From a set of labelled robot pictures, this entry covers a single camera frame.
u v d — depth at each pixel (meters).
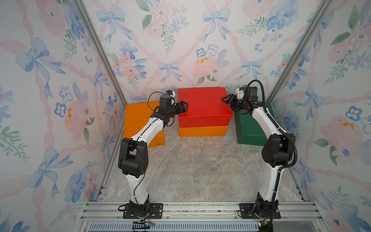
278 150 0.54
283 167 0.56
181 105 0.82
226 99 0.85
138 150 0.50
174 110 0.78
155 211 0.75
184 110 0.82
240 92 0.87
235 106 0.84
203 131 1.00
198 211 0.75
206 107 0.90
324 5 0.68
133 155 0.52
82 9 0.69
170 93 0.81
